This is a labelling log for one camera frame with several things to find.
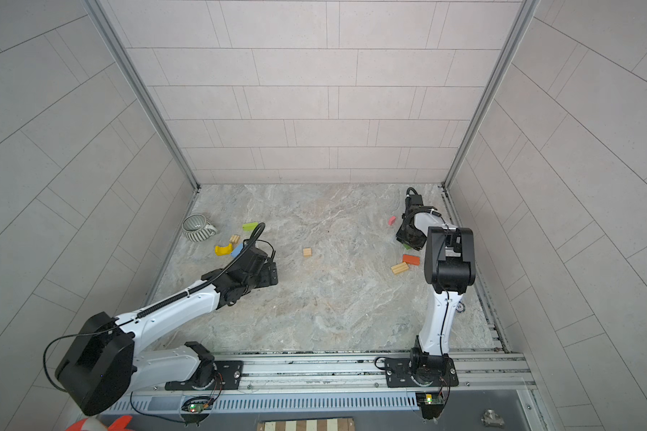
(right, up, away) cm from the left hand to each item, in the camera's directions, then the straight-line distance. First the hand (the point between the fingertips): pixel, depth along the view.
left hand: (273, 268), depth 87 cm
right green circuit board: (+45, -30, -19) cm, 57 cm away
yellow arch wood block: (-19, +5, +7) cm, 21 cm away
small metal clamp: (+58, -31, -23) cm, 69 cm away
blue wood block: (-15, +4, +7) cm, 17 cm away
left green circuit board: (-13, -28, -23) cm, 38 cm away
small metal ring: (+48, -2, -29) cm, 56 cm away
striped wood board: (+17, -31, -24) cm, 43 cm away
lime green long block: (-13, +12, +17) cm, 25 cm away
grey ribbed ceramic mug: (-33, +12, +14) cm, 38 cm away
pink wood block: (+42, +15, +18) cm, 48 cm away
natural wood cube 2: (+10, +4, +8) cm, 13 cm away
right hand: (+47, +8, +15) cm, 50 cm away
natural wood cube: (-17, +8, +11) cm, 22 cm away
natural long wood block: (+42, -1, +5) cm, 42 cm away
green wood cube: (+45, +6, +7) cm, 46 cm away
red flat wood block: (+47, +1, +8) cm, 48 cm away
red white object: (-34, -28, -27) cm, 52 cm away
